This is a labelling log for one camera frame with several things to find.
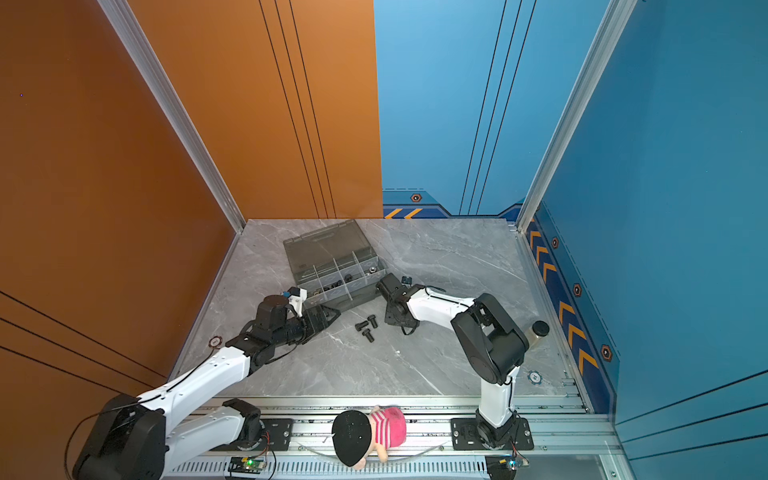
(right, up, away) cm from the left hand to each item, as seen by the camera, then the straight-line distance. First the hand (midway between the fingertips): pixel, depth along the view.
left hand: (334, 316), depth 83 cm
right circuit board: (+43, -33, -13) cm, 56 cm away
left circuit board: (-19, -33, -12) cm, 40 cm away
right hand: (+17, -3, +11) cm, 20 cm away
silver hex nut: (+9, +12, +22) cm, 26 cm away
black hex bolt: (+6, -5, +8) cm, 11 cm away
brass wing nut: (-8, +5, +16) cm, 18 cm away
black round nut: (+1, +9, +18) cm, 20 cm away
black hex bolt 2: (+10, -3, +10) cm, 14 cm away
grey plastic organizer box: (-4, +14, +19) cm, 24 cm away
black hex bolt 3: (+9, -6, +6) cm, 12 cm away
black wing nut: (-6, +6, +13) cm, 16 cm away
